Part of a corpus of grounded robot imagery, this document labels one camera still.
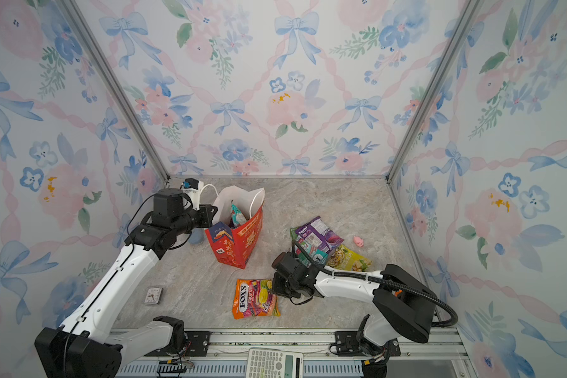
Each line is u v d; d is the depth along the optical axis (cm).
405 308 43
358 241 96
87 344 37
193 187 66
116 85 86
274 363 70
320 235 96
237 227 71
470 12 69
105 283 44
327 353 73
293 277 65
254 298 80
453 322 41
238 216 83
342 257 90
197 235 68
